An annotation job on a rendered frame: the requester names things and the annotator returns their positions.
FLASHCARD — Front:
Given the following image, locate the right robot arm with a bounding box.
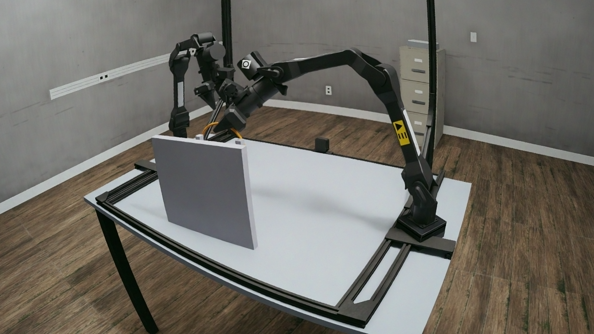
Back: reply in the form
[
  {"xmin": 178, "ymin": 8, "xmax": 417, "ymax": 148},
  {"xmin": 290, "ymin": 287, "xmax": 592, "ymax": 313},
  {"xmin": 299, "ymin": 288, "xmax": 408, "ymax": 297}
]
[{"xmin": 168, "ymin": 31, "xmax": 236, "ymax": 138}]

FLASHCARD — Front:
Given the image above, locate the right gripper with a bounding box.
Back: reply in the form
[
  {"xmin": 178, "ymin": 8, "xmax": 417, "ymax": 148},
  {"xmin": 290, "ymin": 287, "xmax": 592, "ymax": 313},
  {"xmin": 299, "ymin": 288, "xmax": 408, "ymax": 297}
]
[{"xmin": 194, "ymin": 62, "xmax": 227, "ymax": 110}]

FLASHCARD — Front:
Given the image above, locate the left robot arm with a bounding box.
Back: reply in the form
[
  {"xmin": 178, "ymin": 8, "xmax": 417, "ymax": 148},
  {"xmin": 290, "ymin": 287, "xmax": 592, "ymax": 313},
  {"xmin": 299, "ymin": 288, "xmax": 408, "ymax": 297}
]
[{"xmin": 219, "ymin": 48, "xmax": 439, "ymax": 229}]

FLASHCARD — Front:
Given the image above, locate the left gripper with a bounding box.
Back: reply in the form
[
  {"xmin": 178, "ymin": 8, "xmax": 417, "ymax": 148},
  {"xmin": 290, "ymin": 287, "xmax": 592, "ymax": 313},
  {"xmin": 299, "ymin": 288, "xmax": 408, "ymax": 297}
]
[{"xmin": 213, "ymin": 86, "xmax": 265, "ymax": 133}]

